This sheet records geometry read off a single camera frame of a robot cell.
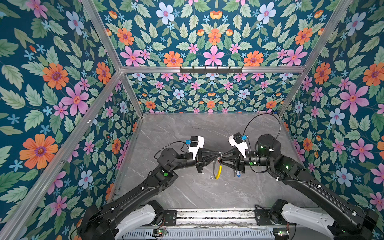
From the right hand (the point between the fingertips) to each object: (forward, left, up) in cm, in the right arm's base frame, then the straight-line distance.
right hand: (220, 158), depth 59 cm
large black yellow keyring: (-5, +1, -1) cm, 5 cm away
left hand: (-2, +1, +6) cm, 6 cm away
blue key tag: (+7, -14, -32) cm, 36 cm away
